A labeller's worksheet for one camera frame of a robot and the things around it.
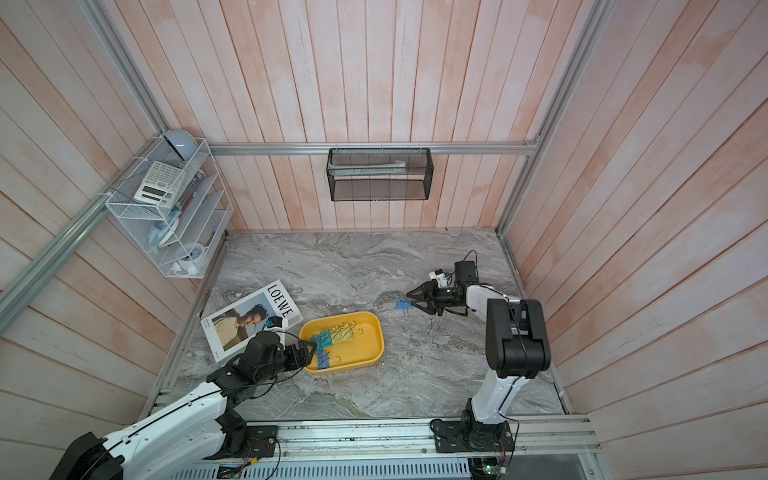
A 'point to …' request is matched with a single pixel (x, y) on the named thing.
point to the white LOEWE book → (233, 328)
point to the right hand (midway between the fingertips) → (410, 296)
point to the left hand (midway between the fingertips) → (305, 351)
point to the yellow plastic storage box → (366, 348)
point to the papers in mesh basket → (397, 170)
